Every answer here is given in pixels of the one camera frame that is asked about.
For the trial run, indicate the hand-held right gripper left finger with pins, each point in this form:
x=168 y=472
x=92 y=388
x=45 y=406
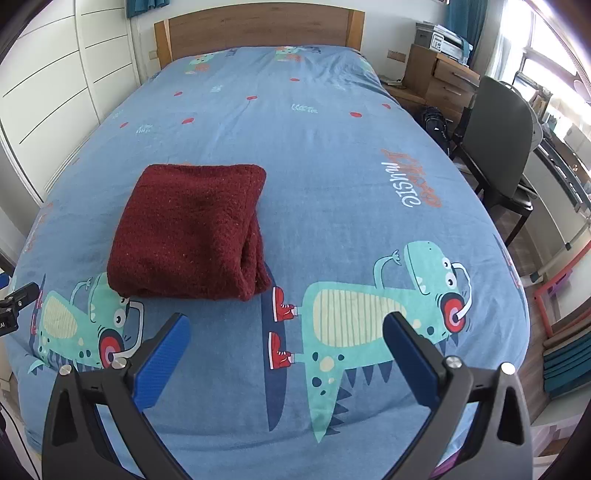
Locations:
x=161 y=360

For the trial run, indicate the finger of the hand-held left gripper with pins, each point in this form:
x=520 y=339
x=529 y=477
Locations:
x=21 y=295

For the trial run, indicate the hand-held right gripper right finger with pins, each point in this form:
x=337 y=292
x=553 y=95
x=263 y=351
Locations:
x=411 y=360

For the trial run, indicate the dark red knitted sweater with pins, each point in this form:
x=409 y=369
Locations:
x=184 y=230

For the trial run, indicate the stack of teal cushions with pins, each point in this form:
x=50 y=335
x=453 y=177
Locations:
x=568 y=364

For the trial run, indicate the bed with blue printed sheet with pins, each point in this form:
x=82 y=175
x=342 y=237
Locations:
x=323 y=161

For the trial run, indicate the white wardrobe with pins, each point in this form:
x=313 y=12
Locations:
x=46 y=78

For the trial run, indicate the white desk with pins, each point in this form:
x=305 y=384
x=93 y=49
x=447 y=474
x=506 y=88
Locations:
x=561 y=184

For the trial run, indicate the black bag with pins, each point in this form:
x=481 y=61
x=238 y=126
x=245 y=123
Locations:
x=434 y=124

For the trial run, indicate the grey chair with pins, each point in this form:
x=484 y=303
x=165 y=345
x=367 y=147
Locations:
x=498 y=138

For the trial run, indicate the wooden drawer cabinet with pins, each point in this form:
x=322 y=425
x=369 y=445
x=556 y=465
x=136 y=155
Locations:
x=448 y=83

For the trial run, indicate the teal curtain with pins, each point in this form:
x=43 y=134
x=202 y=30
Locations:
x=143 y=7
x=466 y=23

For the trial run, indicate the white printer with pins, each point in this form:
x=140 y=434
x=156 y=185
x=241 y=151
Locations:
x=441 y=41

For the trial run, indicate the wooden headboard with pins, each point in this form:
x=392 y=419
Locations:
x=258 y=27

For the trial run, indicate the red frame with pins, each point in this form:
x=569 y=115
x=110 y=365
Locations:
x=542 y=304

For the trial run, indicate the wall socket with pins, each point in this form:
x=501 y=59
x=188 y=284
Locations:
x=396 y=55

